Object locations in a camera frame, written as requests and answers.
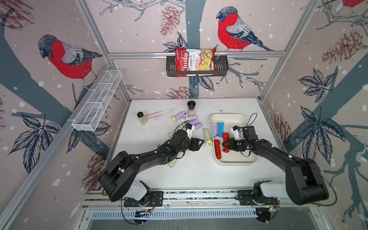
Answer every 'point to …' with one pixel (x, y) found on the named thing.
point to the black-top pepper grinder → (191, 105)
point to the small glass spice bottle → (142, 118)
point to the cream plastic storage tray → (233, 157)
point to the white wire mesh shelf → (86, 119)
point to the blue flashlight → (221, 128)
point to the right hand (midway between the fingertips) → (224, 143)
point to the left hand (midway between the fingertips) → (203, 139)
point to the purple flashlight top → (178, 116)
